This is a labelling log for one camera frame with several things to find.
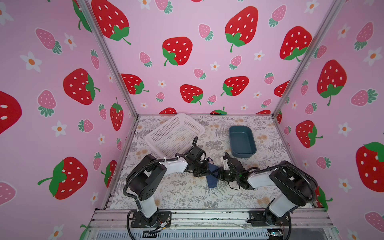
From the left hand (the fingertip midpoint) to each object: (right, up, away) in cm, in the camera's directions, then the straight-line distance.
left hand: (213, 172), depth 87 cm
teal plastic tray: (+24, +17, +20) cm, 35 cm away
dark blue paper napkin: (0, -4, 0) cm, 4 cm away
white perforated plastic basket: (-26, +20, +20) cm, 39 cm away
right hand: (-1, -1, +1) cm, 2 cm away
